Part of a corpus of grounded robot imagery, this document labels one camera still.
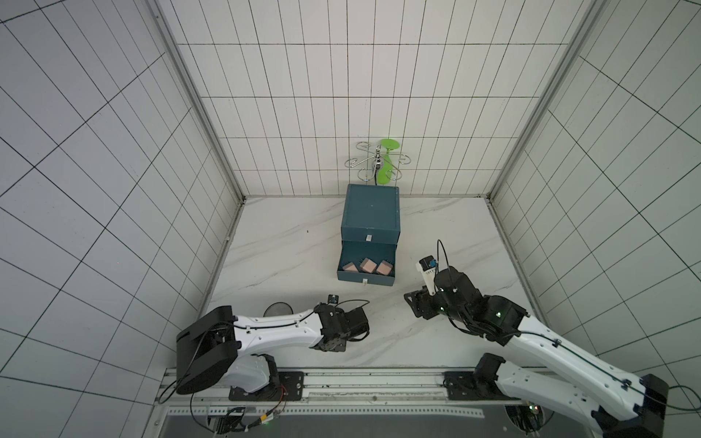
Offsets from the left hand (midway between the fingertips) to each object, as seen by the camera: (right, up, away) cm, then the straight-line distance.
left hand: (322, 343), depth 79 cm
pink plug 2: (+14, +22, +8) cm, 27 cm away
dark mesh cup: (-12, +12, -5) cm, 18 cm away
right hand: (+24, +16, -5) cm, 29 cm away
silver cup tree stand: (+15, +56, +34) cm, 67 cm away
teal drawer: (+14, +26, +8) cm, 30 cm away
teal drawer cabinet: (+15, +39, +7) cm, 42 cm away
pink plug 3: (+19, +21, +8) cm, 30 cm away
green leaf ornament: (+21, +55, +19) cm, 62 cm away
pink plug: (+8, +21, +8) cm, 24 cm away
